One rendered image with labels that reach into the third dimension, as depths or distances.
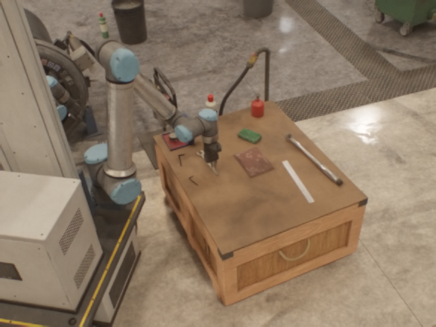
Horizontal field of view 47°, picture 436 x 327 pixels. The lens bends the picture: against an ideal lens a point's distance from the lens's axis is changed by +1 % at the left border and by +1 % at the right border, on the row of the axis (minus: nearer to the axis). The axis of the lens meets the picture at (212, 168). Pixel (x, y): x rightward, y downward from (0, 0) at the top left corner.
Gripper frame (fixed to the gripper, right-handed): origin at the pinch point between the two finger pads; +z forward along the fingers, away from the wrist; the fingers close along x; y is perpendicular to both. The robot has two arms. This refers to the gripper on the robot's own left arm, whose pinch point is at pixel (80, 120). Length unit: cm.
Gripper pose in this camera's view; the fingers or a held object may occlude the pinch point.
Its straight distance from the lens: 314.7
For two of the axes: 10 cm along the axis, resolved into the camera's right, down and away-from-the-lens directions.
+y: 2.7, -8.9, 3.7
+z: 3.0, 4.4, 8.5
